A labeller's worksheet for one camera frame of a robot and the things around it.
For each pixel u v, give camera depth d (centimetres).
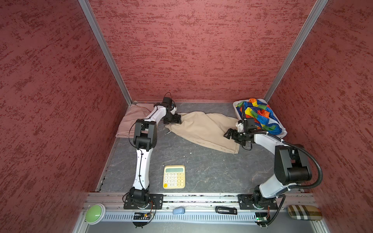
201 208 74
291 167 47
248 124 76
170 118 94
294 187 49
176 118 96
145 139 63
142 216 72
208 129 103
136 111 109
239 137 82
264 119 95
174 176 81
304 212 69
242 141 82
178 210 70
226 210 70
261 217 71
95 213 69
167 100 90
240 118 97
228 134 87
